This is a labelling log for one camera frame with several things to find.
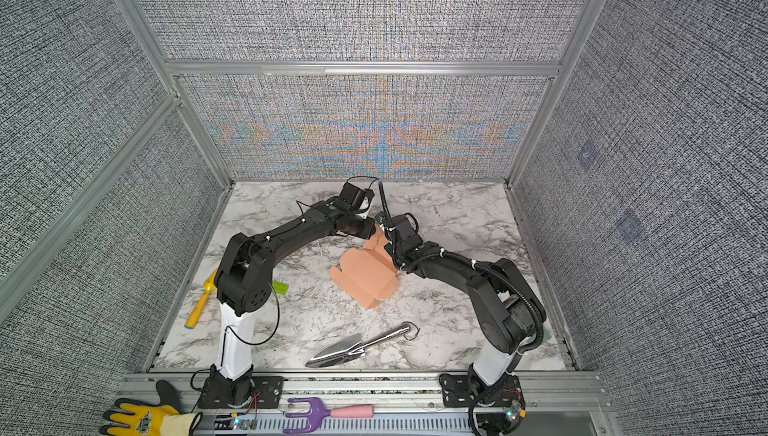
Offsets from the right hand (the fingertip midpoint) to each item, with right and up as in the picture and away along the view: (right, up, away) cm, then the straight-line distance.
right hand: (401, 233), depth 94 cm
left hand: (-9, +1, +1) cm, 9 cm away
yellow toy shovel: (-58, -16, -5) cm, 60 cm away
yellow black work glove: (-55, -39, -28) cm, 73 cm away
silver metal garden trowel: (-14, -30, -14) cm, 35 cm away
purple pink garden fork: (-21, -41, -23) cm, 52 cm away
